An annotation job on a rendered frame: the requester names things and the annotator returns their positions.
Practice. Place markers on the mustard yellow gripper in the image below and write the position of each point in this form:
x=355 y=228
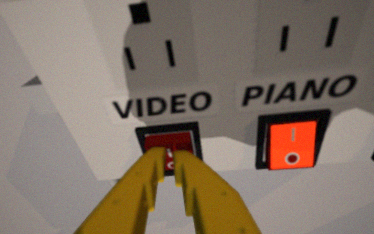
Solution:
x=216 y=207

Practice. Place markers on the white power strip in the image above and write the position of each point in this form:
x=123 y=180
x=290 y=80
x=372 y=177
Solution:
x=241 y=84

